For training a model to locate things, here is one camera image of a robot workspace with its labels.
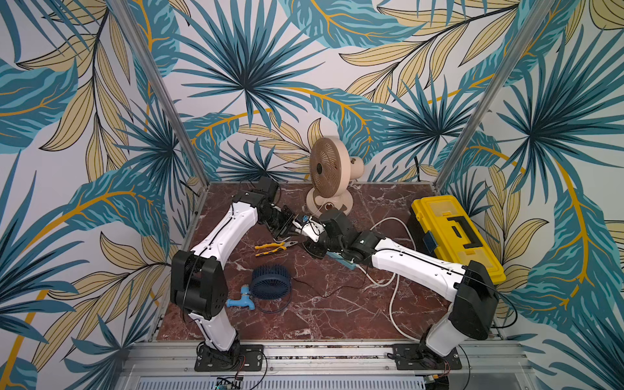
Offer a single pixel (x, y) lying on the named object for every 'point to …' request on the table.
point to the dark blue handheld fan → (270, 282)
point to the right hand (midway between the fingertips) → (305, 234)
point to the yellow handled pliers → (283, 247)
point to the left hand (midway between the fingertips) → (302, 229)
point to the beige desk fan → (331, 171)
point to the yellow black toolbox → (438, 227)
